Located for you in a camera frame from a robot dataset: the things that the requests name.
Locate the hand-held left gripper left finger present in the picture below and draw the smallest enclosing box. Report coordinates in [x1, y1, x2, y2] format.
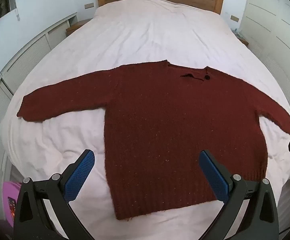
[13, 149, 95, 240]

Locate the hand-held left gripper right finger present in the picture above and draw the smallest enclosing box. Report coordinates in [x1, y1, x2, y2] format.
[199, 150, 279, 240]

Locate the dark red knit sweater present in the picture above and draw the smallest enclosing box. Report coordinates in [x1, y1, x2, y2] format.
[16, 59, 290, 221]

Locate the pink cloth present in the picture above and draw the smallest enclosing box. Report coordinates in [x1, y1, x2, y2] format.
[2, 181, 23, 227]

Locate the colourful phone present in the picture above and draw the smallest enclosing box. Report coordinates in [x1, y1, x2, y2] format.
[7, 197, 17, 217]

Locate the wooden nightstand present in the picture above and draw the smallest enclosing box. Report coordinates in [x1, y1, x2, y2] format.
[66, 19, 93, 37]
[232, 29, 249, 47]

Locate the white louvered cabinet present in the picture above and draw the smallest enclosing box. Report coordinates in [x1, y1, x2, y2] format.
[0, 12, 78, 193]

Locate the white panelled wardrobe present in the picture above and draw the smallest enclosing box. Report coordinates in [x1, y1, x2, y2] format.
[239, 0, 290, 155]

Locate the bed with white duvet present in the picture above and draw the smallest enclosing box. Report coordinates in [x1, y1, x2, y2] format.
[0, 0, 290, 240]

